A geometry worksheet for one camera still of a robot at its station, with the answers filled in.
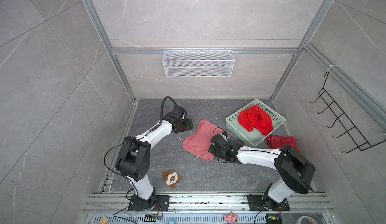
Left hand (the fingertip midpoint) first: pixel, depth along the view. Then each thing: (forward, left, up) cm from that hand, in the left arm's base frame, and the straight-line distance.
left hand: (190, 123), depth 92 cm
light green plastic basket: (-1, -28, -4) cm, 29 cm away
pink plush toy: (-49, -18, -8) cm, 52 cm away
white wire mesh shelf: (+36, -7, +19) cm, 41 cm away
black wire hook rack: (-29, -68, +23) cm, 78 cm away
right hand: (-13, -11, -8) cm, 19 cm away
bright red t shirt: (+4, -43, -2) cm, 43 cm away
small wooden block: (-47, +41, -10) cm, 63 cm away
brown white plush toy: (-30, +11, -7) cm, 33 cm away
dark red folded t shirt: (-11, -55, -7) cm, 57 cm away
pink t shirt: (-10, -5, -9) cm, 14 cm away
